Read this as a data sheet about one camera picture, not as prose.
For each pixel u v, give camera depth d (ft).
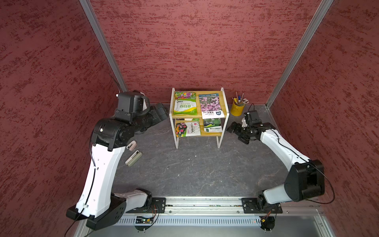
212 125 2.88
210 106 2.43
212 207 2.46
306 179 1.38
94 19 2.45
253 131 2.03
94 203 1.13
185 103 2.43
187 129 2.80
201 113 2.33
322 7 2.33
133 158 2.91
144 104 1.45
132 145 3.10
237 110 3.50
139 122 1.49
